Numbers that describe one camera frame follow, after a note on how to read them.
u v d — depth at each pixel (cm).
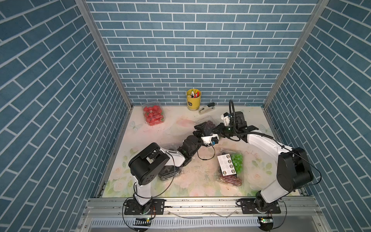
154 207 72
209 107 116
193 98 108
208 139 75
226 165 80
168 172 80
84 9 71
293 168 46
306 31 79
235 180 79
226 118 83
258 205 66
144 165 49
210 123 100
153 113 109
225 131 77
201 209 74
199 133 77
